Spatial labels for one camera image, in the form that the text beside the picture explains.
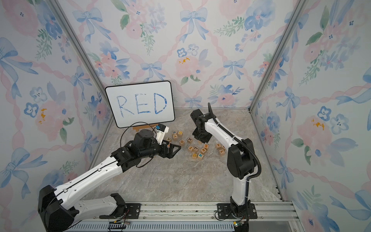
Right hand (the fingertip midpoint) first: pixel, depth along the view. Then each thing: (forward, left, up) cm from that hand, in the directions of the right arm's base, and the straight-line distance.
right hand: (199, 138), depth 90 cm
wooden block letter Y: (-1, -13, -8) cm, 15 cm away
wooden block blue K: (-8, -1, -8) cm, 11 cm away
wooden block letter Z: (-3, +6, -8) cm, 10 cm away
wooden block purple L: (-3, +2, -9) cm, 9 cm away
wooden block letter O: (+9, +13, -8) cm, 18 cm away
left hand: (-12, +13, +13) cm, 22 cm away
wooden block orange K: (-4, -3, -8) cm, 9 cm away
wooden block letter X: (+4, +6, -8) cm, 11 cm away
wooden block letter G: (-2, -16, -8) cm, 18 cm away
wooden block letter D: (+2, +11, -8) cm, 14 cm away
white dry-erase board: (+21, +40, +9) cm, 46 cm away
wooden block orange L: (-5, -15, -8) cm, 18 cm away
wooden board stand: (+14, +39, -6) cm, 42 cm away
